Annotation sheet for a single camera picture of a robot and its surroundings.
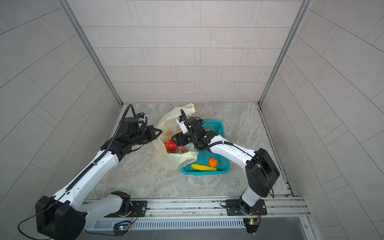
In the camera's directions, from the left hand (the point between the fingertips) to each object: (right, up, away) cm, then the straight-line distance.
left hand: (165, 129), depth 75 cm
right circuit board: (+41, -43, -8) cm, 60 cm away
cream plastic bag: (+1, +3, 0) cm, 3 cm away
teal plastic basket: (+23, -20, +10) cm, 32 cm away
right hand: (+5, -4, +4) cm, 8 cm away
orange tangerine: (+25, -19, +7) cm, 32 cm away
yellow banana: (+20, -22, +5) cm, 30 cm away
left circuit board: (-17, -42, -11) cm, 47 cm away
